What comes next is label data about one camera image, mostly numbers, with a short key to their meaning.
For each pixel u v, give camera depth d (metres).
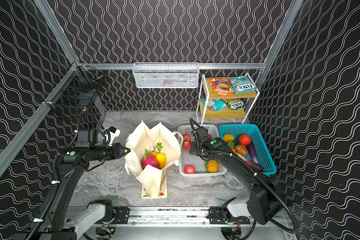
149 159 0.78
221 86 0.82
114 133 0.67
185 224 0.74
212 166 0.86
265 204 0.41
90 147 0.54
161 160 0.84
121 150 0.65
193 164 0.91
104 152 0.60
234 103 1.00
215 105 0.98
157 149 0.95
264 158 0.88
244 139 0.93
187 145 0.95
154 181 0.73
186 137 0.98
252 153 0.93
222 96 0.83
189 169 0.85
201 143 0.62
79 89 0.98
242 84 0.83
